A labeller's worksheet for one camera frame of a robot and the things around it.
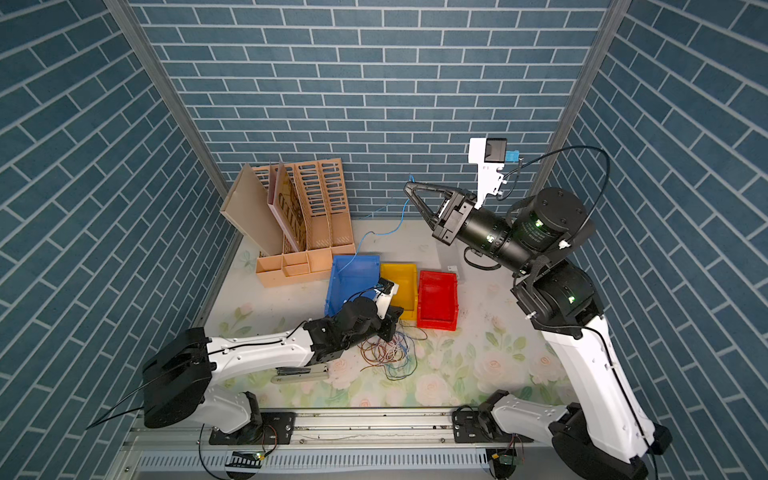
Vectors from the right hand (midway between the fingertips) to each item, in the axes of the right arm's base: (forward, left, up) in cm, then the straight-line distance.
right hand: (413, 193), depth 42 cm
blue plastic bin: (+24, +20, -57) cm, 65 cm away
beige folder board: (+35, +55, -39) cm, 76 cm away
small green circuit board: (-23, -26, -61) cm, 70 cm away
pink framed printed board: (+36, +41, -37) cm, 66 cm away
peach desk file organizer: (+53, +36, -45) cm, 78 cm away
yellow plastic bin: (+30, +3, -63) cm, 70 cm away
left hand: (+4, -1, -44) cm, 44 cm away
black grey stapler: (-9, +31, -58) cm, 66 cm away
